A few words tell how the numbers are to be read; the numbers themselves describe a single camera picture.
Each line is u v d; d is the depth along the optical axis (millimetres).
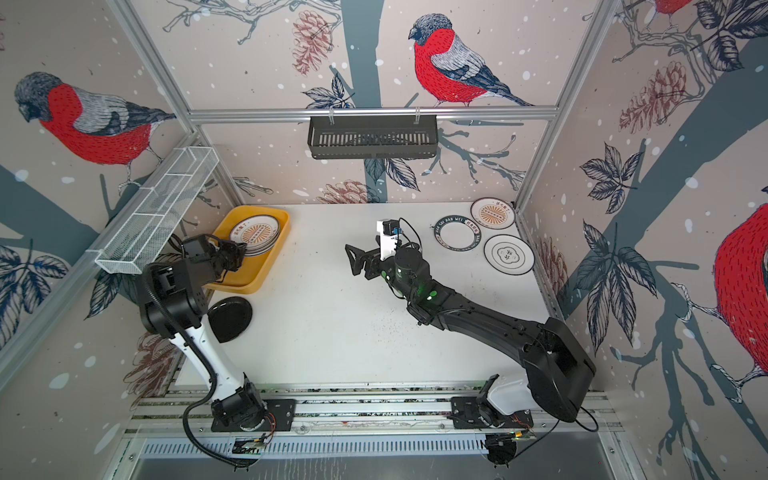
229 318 908
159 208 792
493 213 1180
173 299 554
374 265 655
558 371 413
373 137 1067
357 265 662
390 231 632
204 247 835
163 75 821
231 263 907
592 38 761
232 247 923
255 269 956
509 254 1065
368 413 749
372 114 917
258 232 1080
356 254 656
